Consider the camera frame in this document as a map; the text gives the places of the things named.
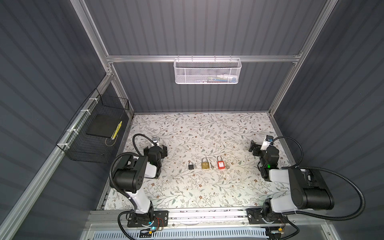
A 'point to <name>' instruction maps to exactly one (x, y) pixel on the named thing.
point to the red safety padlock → (220, 164)
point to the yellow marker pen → (119, 125)
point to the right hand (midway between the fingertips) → (262, 142)
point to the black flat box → (104, 125)
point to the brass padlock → (205, 165)
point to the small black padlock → (191, 167)
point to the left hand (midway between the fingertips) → (154, 146)
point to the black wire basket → (79, 146)
